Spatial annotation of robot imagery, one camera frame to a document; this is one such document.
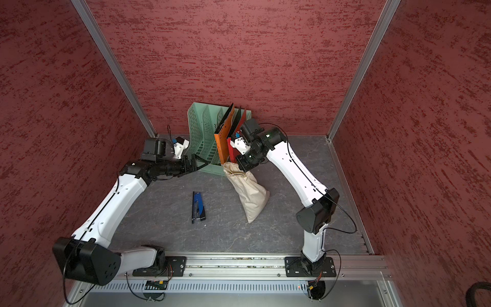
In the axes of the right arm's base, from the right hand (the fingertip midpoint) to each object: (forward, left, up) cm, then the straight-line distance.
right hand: (242, 169), depth 75 cm
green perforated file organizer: (+40, +24, -9) cm, 48 cm away
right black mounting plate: (-31, -20, -24) cm, 44 cm away
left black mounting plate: (-30, +27, -23) cm, 46 cm away
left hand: (+1, +17, 0) cm, 17 cm away
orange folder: (+15, +9, +5) cm, 18 cm away
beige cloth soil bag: (-7, -4, -10) cm, 12 cm away
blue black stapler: (-9, +21, -21) cm, 31 cm away
